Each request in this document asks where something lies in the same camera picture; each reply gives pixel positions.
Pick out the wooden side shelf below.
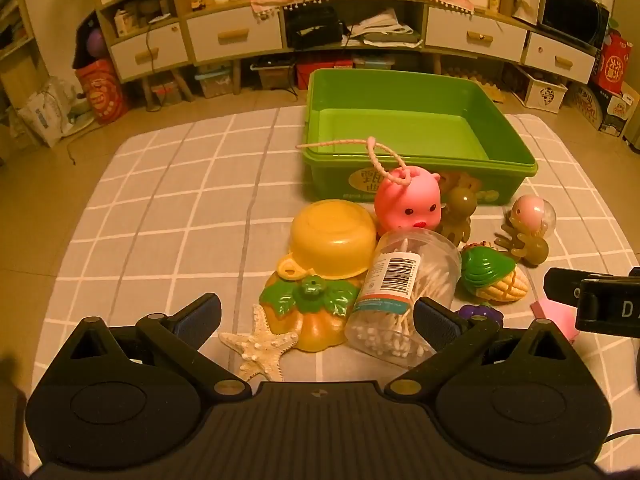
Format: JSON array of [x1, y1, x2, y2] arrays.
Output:
[[0, 0, 48, 91]]

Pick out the black cloth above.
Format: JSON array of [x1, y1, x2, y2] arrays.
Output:
[[71, 10, 103, 70]]

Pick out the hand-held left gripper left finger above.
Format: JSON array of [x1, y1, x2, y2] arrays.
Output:
[[67, 294, 253, 397]]

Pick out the green plastic bin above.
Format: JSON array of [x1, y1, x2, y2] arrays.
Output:
[[302, 69, 538, 206]]

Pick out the pink block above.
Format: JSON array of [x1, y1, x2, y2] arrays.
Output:
[[531, 299, 581, 343]]

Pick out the grey checked tablecloth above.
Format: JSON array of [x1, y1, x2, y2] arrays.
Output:
[[31, 107, 640, 413]]

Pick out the red box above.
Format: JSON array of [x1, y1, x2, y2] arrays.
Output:
[[296, 60, 353, 91]]

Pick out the clear cotton swab jar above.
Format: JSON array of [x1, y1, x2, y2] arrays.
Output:
[[344, 230, 462, 371]]

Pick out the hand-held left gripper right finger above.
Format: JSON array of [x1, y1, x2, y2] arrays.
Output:
[[385, 296, 576, 396]]

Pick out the egg tray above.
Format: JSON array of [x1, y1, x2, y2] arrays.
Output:
[[440, 62, 503, 92]]

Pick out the toy corn cob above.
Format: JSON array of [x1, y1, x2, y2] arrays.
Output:
[[460, 246, 531, 306]]

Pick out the folded clothes pile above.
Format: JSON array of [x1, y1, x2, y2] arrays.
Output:
[[347, 12, 422, 47]]

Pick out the white plastic bag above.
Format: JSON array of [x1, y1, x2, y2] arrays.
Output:
[[24, 76, 86, 148]]

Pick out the black microwave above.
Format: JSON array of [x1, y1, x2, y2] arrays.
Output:
[[537, 0, 612, 52]]

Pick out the yellow plastic bowl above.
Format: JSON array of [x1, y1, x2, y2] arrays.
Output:
[[277, 199, 378, 281]]

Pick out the white carved box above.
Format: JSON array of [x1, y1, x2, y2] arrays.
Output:
[[519, 66, 569, 113]]

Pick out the orange toy pumpkin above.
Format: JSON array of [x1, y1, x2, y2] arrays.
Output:
[[257, 269, 366, 352]]

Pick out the pink clear capsule ball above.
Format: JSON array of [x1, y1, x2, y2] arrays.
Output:
[[510, 194, 557, 238]]

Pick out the pink pig toy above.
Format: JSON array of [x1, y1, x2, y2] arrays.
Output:
[[296, 136, 443, 233]]

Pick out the purple toy grapes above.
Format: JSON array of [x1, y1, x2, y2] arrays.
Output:
[[457, 302, 502, 322]]

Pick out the white drawer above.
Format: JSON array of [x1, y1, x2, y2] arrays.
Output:
[[186, 6, 285, 63], [110, 24, 188, 81], [425, 6, 528, 63], [522, 32, 596, 85]]

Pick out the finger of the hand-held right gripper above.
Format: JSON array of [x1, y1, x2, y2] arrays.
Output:
[[544, 267, 591, 307]]

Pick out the red gift bag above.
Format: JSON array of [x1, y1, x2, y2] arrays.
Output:
[[75, 59, 130, 126], [597, 30, 630, 95]]

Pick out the olive octopus toy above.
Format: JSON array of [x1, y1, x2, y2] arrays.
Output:
[[439, 185, 478, 248], [495, 209, 551, 267]]

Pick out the cardboard box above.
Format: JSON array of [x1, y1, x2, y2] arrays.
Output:
[[570, 82, 640, 138]]

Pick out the black bag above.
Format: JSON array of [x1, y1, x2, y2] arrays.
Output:
[[286, 7, 347, 51]]

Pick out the pale starfish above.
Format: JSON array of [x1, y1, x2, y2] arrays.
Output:
[[218, 304, 301, 382]]

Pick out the clear storage box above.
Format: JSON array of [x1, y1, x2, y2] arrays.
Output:
[[352, 55, 395, 72], [194, 64, 234, 98]]

